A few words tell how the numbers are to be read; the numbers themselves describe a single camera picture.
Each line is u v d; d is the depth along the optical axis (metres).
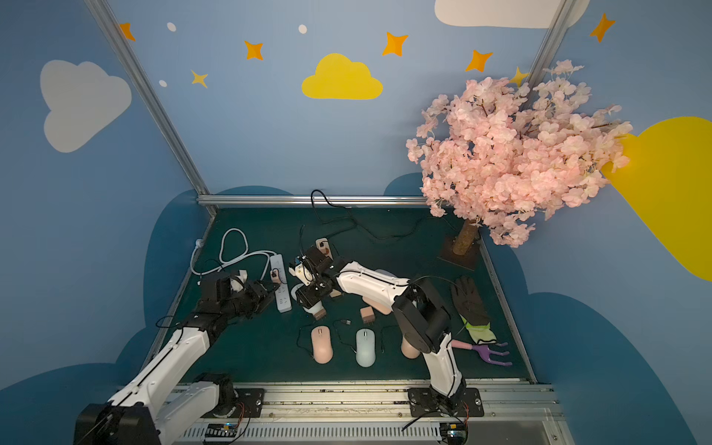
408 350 0.83
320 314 0.89
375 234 1.14
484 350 0.84
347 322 0.89
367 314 0.91
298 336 0.86
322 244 1.01
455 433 0.73
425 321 0.50
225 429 0.72
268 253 1.07
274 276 0.93
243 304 0.72
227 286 0.68
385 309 0.92
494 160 0.69
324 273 0.66
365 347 0.82
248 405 0.75
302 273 0.77
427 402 0.74
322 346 0.83
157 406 0.46
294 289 0.86
